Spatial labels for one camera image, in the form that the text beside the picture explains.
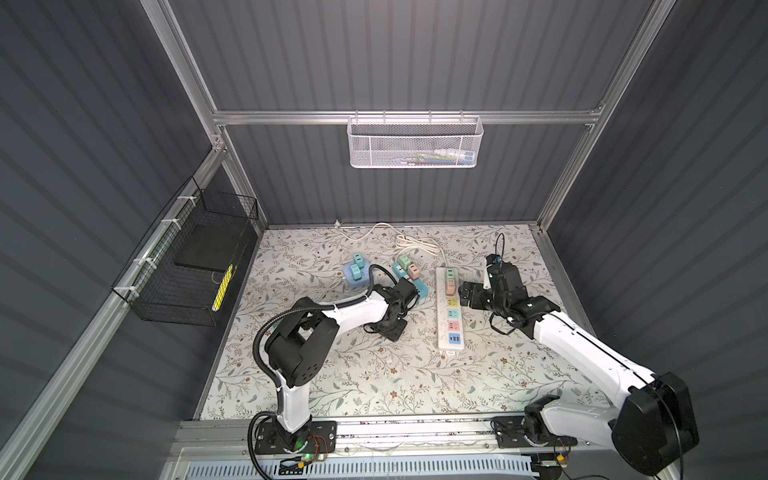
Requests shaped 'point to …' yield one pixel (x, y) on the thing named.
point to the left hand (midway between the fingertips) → (390, 330)
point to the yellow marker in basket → (216, 305)
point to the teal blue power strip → (419, 286)
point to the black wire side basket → (187, 269)
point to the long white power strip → (450, 313)
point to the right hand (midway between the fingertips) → (475, 291)
